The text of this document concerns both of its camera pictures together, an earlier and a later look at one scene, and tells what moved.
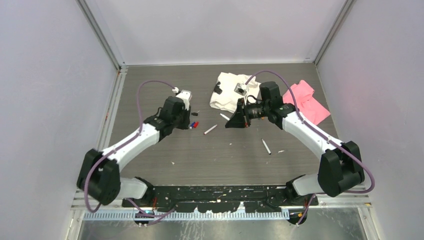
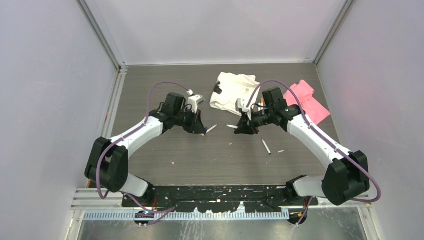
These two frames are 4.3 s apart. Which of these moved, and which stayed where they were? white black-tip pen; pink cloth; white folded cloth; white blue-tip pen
Moved: white blue-tip pen
Stayed: pink cloth; white black-tip pen; white folded cloth
